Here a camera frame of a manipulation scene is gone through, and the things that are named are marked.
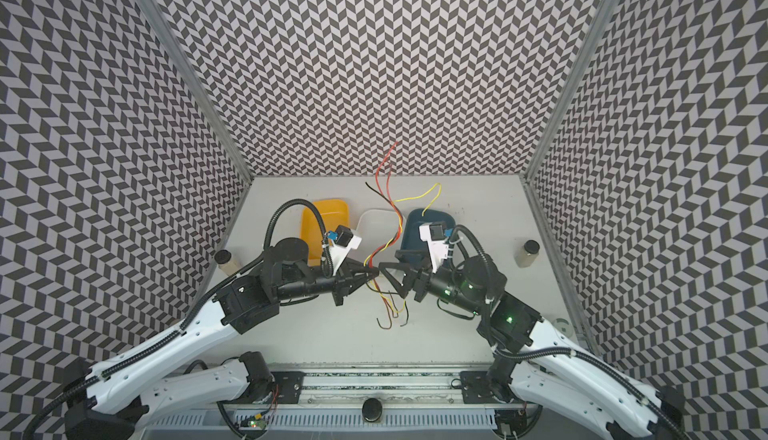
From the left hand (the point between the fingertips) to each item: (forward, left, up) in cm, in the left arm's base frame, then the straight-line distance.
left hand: (375, 274), depth 62 cm
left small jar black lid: (+12, +45, -18) cm, 50 cm away
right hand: (+1, -3, +4) cm, 5 cm away
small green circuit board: (-24, +26, -24) cm, 43 cm away
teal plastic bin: (+25, -9, -27) cm, 38 cm away
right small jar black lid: (+16, -43, -21) cm, 50 cm away
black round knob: (-22, +1, -18) cm, 29 cm away
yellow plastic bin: (+36, +19, -27) cm, 49 cm away
